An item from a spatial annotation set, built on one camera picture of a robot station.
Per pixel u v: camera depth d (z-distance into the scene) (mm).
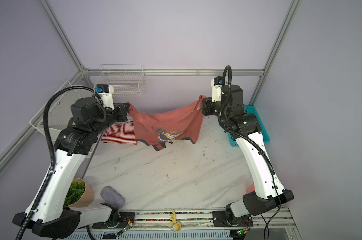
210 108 555
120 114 527
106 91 504
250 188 839
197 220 748
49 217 362
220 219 731
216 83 522
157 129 856
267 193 383
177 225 701
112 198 784
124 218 738
